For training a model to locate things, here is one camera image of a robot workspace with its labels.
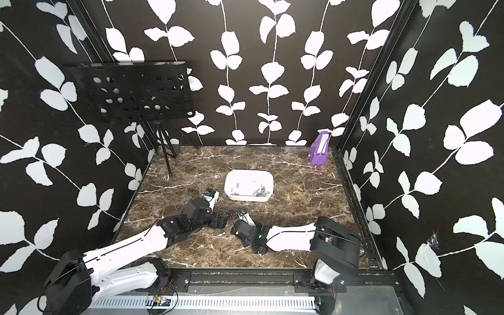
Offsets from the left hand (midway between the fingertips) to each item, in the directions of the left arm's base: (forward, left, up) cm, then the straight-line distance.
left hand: (224, 209), depth 82 cm
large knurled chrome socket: (+13, -17, -9) cm, 23 cm away
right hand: (-5, -8, -9) cm, 13 cm away
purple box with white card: (+35, -50, -2) cm, 61 cm away
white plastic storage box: (+18, -11, -10) cm, 24 cm away
